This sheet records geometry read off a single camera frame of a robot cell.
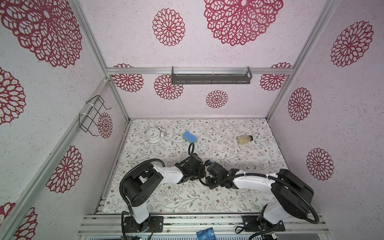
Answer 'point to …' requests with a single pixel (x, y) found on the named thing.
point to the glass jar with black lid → (244, 139)
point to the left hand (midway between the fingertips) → (206, 174)
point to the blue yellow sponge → (187, 136)
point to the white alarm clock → (154, 135)
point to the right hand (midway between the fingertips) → (209, 177)
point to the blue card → (206, 234)
